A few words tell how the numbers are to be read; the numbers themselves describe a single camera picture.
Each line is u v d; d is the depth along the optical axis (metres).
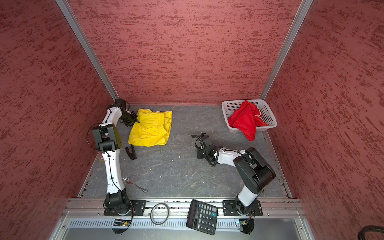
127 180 0.81
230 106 1.14
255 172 0.45
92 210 0.75
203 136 0.79
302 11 0.73
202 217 0.71
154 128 1.03
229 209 0.74
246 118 0.97
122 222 0.72
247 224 0.71
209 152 0.73
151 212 0.72
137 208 0.74
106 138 0.70
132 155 0.92
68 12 0.73
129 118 0.95
